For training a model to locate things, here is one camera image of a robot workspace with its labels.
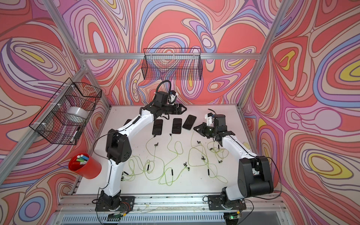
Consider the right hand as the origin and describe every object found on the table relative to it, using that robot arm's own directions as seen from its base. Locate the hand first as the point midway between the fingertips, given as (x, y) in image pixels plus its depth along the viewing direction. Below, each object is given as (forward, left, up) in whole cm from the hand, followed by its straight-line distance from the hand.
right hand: (194, 131), depth 86 cm
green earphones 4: (-15, -7, -16) cm, 23 cm away
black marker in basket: (-8, +63, +12) cm, 64 cm away
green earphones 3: (-15, +7, -14) cm, 22 cm away
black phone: (+20, +51, -12) cm, 56 cm away
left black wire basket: (+1, +71, +16) cm, 73 cm away
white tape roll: (+3, +63, +18) cm, 66 cm away
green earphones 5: (-8, -17, -15) cm, 25 cm away
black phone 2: (+14, +12, -13) cm, 22 cm away
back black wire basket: (+47, +13, +20) cm, 52 cm away
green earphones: (-17, +32, -15) cm, 39 cm away
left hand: (+13, +6, +7) cm, 16 cm away
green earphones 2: (-5, +31, -14) cm, 34 cm away
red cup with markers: (-20, +60, 0) cm, 63 cm away
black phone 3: (+17, +2, -12) cm, 21 cm away
